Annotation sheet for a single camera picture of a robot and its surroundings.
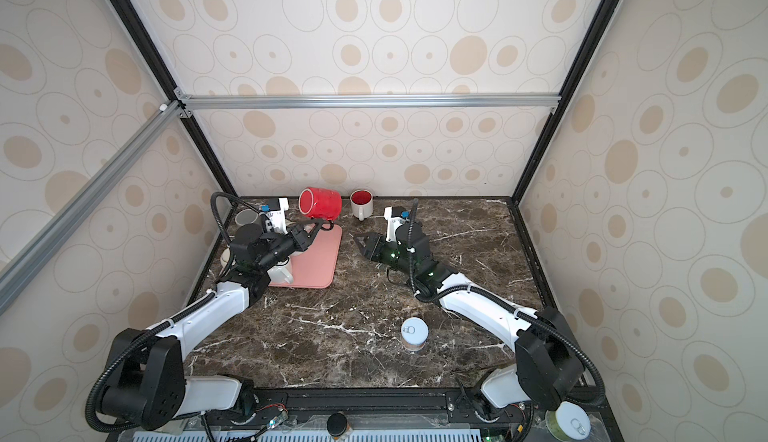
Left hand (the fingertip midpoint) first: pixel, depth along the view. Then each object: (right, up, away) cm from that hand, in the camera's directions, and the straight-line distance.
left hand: (329, 220), depth 76 cm
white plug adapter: (-34, -48, -7) cm, 59 cm away
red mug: (-2, +4, +1) cm, 5 cm away
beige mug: (-36, -11, +17) cm, 41 cm away
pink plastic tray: (-9, -15, +24) cm, 30 cm away
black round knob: (+4, -44, -12) cm, 46 cm away
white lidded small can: (+22, -30, +5) cm, 38 cm away
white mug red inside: (+5, +7, +34) cm, 35 cm away
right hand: (+7, -5, 0) cm, 9 cm away
